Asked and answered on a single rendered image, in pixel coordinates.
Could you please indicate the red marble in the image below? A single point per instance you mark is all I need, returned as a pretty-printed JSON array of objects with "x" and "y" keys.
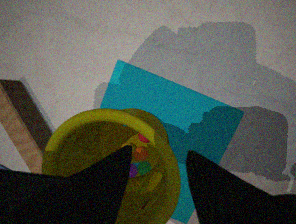
[{"x": 142, "y": 138}]

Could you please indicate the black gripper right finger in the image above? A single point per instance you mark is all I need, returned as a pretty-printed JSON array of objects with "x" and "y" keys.
[{"x": 220, "y": 197}]

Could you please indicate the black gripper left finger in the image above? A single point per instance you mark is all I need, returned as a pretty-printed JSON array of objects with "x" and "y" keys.
[{"x": 91, "y": 196}]

